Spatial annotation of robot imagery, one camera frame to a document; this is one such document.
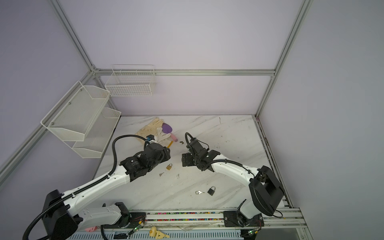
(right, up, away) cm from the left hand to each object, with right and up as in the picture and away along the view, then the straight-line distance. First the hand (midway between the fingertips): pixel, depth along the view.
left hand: (166, 151), depth 79 cm
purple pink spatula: (-6, +13, +32) cm, 35 cm away
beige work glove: (-18, +12, +33) cm, 39 cm away
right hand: (+10, -5, +5) cm, 12 cm away
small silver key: (+18, -23, +3) cm, 30 cm away
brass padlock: (-1, -12, +14) cm, 18 cm away
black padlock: (+25, -23, +3) cm, 34 cm away
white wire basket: (-26, +44, +17) cm, 54 cm away
